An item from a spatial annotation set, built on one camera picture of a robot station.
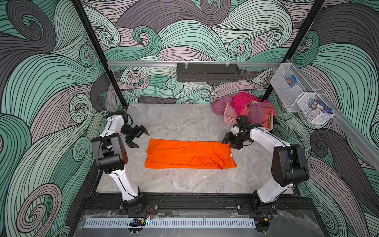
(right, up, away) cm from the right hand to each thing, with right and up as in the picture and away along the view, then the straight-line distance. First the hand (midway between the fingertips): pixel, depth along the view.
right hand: (227, 144), depth 91 cm
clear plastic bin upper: (+34, +29, -7) cm, 46 cm away
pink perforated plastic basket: (+7, +19, +17) cm, 26 cm away
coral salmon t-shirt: (+35, +22, +16) cm, 44 cm away
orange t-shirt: (-39, -6, 0) cm, 39 cm away
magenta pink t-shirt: (+15, +30, +19) cm, 39 cm away
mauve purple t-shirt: (+1, +27, +28) cm, 39 cm away
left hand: (-52, +4, -2) cm, 52 cm away
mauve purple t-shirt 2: (+27, +21, +17) cm, 38 cm away
